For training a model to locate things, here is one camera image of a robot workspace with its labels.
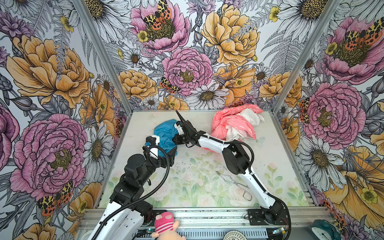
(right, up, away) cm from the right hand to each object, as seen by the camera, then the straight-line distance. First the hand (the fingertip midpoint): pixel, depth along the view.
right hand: (173, 144), depth 99 cm
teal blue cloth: (-5, +9, +3) cm, 11 cm away
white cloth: (+38, +7, -7) cm, 39 cm away
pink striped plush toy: (+2, -32, -33) cm, 45 cm away
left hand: (+2, +1, -28) cm, 28 cm away
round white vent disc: (+33, -36, -32) cm, 58 cm away
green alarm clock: (+70, -33, -33) cm, 85 cm away
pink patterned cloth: (+33, +17, +5) cm, 37 cm away
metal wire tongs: (+33, -19, -12) cm, 40 cm away
